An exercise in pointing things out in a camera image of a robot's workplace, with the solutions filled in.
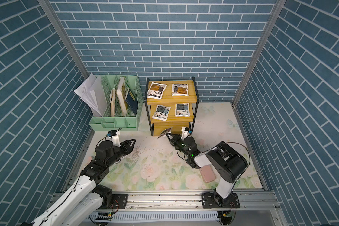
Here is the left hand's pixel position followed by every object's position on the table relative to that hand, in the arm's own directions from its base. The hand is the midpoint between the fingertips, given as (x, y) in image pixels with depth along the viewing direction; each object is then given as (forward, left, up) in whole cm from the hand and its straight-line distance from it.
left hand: (137, 141), depth 78 cm
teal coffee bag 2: (+22, -26, +3) cm, 34 cm away
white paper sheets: (+30, +32, +11) cm, 45 cm away
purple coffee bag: (+10, -15, -5) cm, 19 cm away
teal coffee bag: (+21, -12, +1) cm, 24 cm away
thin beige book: (+28, +21, +3) cm, 36 cm away
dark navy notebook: (+40, +13, -7) cm, 43 cm away
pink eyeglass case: (-13, -40, -13) cm, 45 cm away
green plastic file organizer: (+25, +14, -16) cm, 33 cm away
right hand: (+5, -16, -3) cm, 17 cm away
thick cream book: (+30, +16, +6) cm, 35 cm away
